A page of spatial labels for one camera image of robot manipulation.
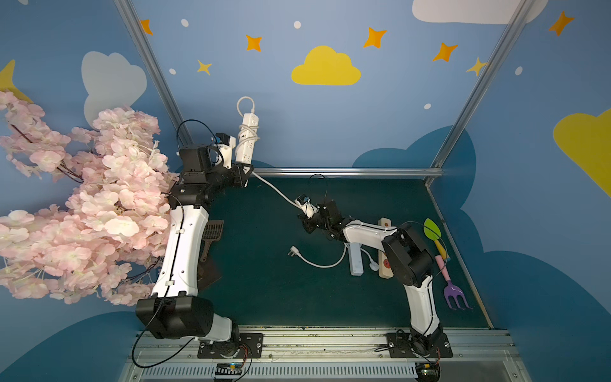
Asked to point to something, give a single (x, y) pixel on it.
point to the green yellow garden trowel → (433, 231)
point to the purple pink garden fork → (451, 289)
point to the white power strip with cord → (356, 259)
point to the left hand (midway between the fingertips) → (246, 162)
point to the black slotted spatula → (212, 232)
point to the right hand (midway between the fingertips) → (302, 212)
